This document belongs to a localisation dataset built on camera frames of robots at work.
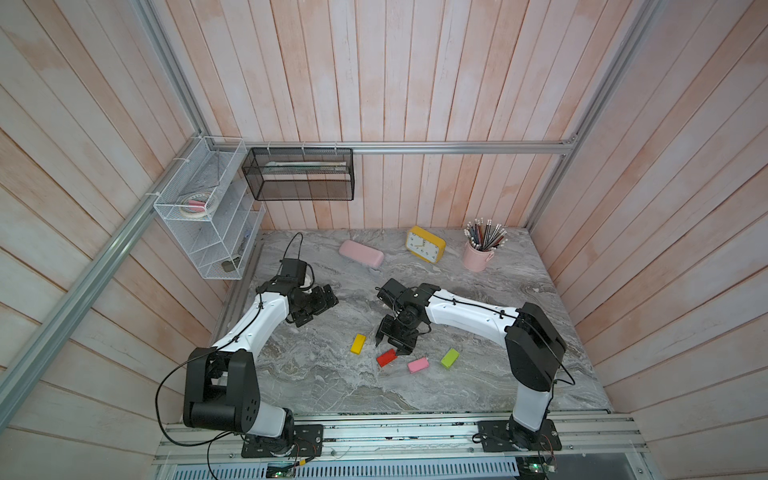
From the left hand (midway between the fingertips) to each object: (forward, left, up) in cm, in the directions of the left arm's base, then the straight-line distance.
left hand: (327, 309), depth 88 cm
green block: (-12, -37, -8) cm, 39 cm away
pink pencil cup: (+21, -49, -2) cm, 54 cm away
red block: (-11, -18, -9) cm, 23 cm away
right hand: (-10, -16, -3) cm, 19 cm away
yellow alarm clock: (+29, -32, -2) cm, 43 cm away
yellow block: (-7, -9, -9) cm, 14 cm away
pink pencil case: (+29, -9, -8) cm, 32 cm away
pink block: (-13, -27, -9) cm, 32 cm away
